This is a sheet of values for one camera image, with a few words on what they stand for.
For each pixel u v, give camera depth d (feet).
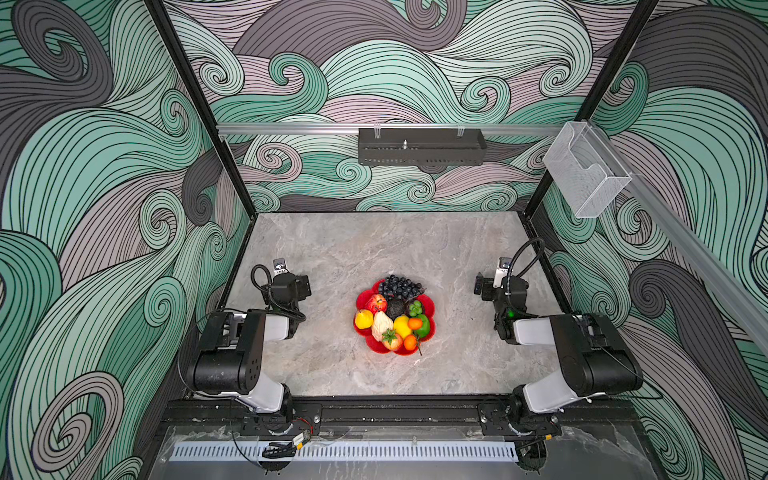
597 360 1.45
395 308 2.89
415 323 2.67
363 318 2.74
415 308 2.86
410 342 2.61
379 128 3.04
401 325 2.75
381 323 2.73
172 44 2.48
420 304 2.88
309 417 2.39
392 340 2.55
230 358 1.51
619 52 2.54
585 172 2.49
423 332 2.73
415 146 3.05
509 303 2.30
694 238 1.97
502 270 2.69
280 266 2.67
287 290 2.37
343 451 2.29
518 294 2.29
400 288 2.94
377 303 2.88
